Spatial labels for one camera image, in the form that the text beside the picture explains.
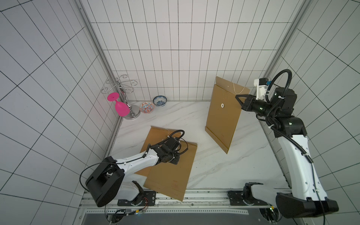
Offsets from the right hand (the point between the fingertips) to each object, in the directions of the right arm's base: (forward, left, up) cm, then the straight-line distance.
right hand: (237, 94), depth 64 cm
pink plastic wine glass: (+9, +69, -24) cm, 73 cm away
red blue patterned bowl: (+25, +58, -40) cm, 75 cm away
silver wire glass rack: (+21, +68, -14) cm, 72 cm away
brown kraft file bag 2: (+1, +47, -44) cm, 64 cm away
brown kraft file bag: (-29, +31, -41) cm, 59 cm away
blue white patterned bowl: (+32, +48, -39) cm, 70 cm away
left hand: (-18, +31, -40) cm, 54 cm away
